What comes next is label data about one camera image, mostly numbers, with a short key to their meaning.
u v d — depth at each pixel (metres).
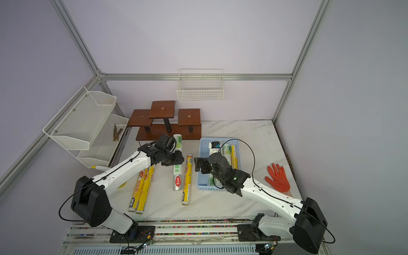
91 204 0.42
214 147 0.66
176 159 0.75
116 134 0.95
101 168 0.77
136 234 0.72
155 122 1.11
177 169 0.80
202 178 0.88
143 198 0.82
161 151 0.62
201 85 0.95
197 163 0.67
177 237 0.73
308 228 0.40
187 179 0.88
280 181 0.90
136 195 0.83
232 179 0.56
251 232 0.73
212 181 0.88
